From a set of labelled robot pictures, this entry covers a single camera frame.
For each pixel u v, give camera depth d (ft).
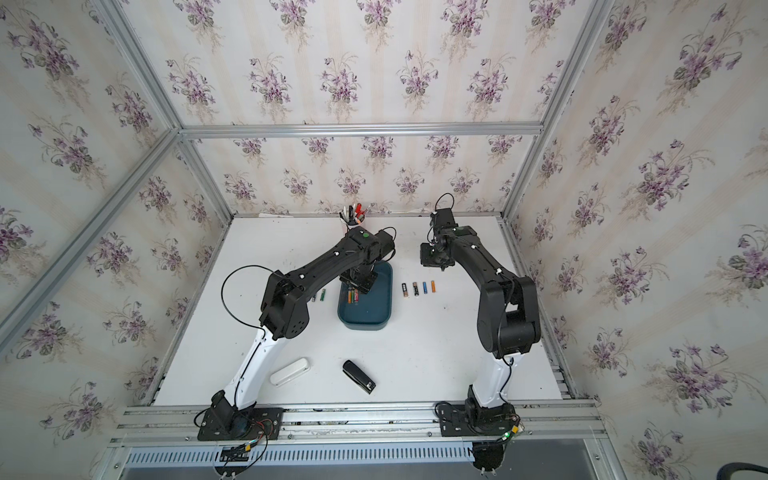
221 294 1.77
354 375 2.56
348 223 3.48
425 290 3.23
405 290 3.22
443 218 2.45
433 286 3.25
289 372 2.57
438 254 2.57
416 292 3.21
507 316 1.61
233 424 2.06
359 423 2.45
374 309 2.98
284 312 1.91
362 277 2.63
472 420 2.17
